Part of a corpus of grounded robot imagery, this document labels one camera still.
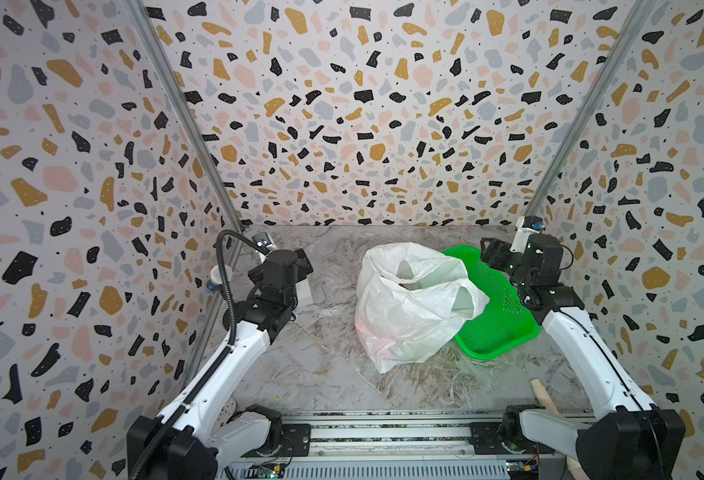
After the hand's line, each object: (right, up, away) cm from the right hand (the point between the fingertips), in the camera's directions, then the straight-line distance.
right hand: (491, 235), depth 77 cm
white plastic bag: (-21, -16, -5) cm, 27 cm away
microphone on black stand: (-70, -11, -2) cm, 71 cm away
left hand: (-53, -4, -1) cm, 53 cm away
